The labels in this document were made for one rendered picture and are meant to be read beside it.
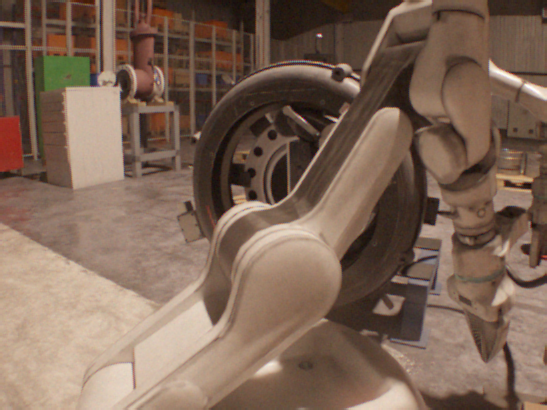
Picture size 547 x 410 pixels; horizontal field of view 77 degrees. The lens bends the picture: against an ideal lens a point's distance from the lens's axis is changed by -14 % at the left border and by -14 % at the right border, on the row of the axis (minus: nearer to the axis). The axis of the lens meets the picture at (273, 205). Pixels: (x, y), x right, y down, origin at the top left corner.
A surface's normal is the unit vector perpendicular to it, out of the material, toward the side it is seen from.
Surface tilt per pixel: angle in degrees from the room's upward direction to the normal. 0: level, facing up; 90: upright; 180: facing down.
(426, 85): 82
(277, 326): 89
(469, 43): 96
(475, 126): 102
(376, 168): 90
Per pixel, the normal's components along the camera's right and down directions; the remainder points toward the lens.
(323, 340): 0.02, -0.05
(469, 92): 0.21, 0.22
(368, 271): -0.47, 0.21
